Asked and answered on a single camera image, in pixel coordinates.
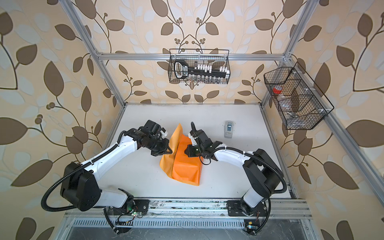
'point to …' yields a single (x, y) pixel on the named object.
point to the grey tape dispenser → (228, 129)
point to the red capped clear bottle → (286, 106)
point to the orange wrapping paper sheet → (177, 164)
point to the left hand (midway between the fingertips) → (174, 150)
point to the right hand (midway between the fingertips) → (185, 153)
